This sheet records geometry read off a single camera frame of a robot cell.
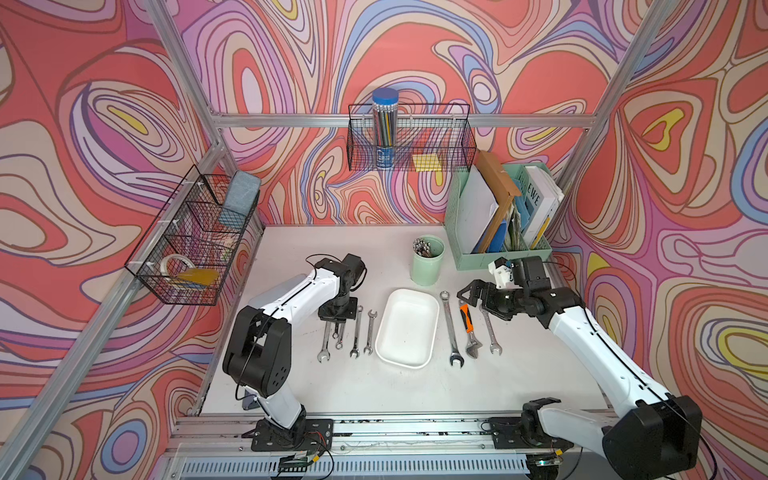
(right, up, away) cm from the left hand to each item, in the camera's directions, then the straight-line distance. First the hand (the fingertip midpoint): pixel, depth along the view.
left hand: (343, 320), depth 87 cm
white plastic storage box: (+19, -4, +6) cm, 21 cm away
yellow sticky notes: (+25, +48, +4) cm, 54 cm away
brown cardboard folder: (+46, +38, -3) cm, 60 cm away
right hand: (+36, +5, -7) cm, 37 cm away
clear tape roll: (-38, +19, -15) cm, 45 cm away
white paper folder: (+42, +36, +10) cm, 57 cm away
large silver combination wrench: (+33, -11, +1) cm, 35 cm away
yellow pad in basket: (-30, +15, -19) cm, 38 cm away
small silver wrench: (+8, -1, +8) cm, 11 cm away
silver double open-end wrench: (+46, -8, +3) cm, 46 cm away
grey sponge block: (-27, +37, -6) cm, 46 cm away
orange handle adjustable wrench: (+39, -8, +2) cm, 39 cm away
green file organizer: (+40, +17, +17) cm, 47 cm away
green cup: (+26, +14, +12) cm, 32 cm away
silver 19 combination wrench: (-6, -10, +1) cm, 12 cm away
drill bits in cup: (+24, +22, +4) cm, 32 cm away
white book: (+63, +38, +6) cm, 74 cm away
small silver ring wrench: (+4, -10, +1) cm, 10 cm away
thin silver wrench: (-2, -8, +2) cm, 8 cm away
